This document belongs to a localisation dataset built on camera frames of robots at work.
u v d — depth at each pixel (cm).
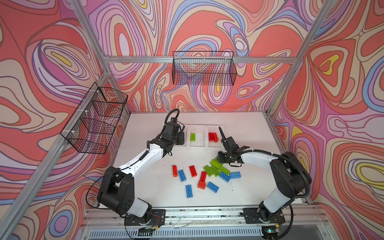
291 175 47
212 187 83
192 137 104
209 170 88
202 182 83
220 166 90
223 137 85
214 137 103
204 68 96
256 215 73
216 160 91
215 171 88
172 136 65
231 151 74
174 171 87
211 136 104
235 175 86
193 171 88
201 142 101
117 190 42
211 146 100
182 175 85
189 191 82
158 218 72
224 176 86
